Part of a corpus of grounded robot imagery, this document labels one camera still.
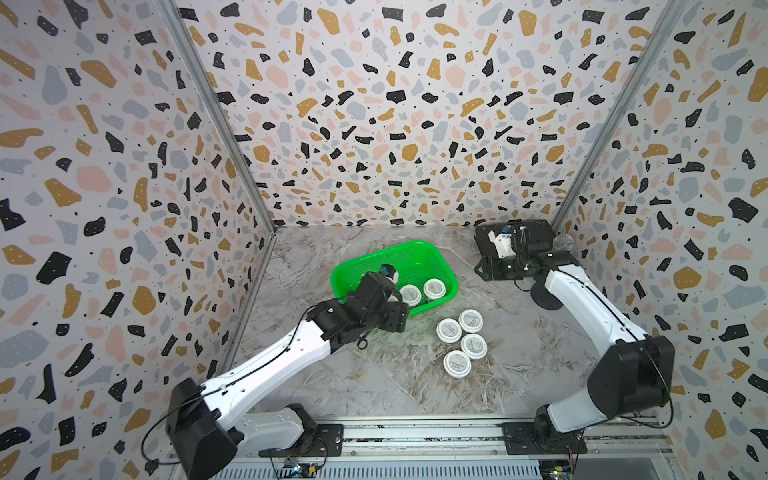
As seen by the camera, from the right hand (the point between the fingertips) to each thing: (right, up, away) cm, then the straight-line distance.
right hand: (484, 267), depth 86 cm
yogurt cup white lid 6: (-9, -26, -5) cm, 28 cm away
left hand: (-24, -10, -10) cm, 28 cm away
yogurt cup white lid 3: (-3, -16, +3) cm, 17 cm away
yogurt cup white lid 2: (-13, -7, +9) cm, 18 cm away
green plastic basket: (-18, +1, +24) cm, 30 cm away
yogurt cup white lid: (-21, -9, +9) cm, 24 cm away
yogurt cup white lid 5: (-4, -22, -2) cm, 22 cm away
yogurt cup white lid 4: (-10, -18, +2) cm, 21 cm away
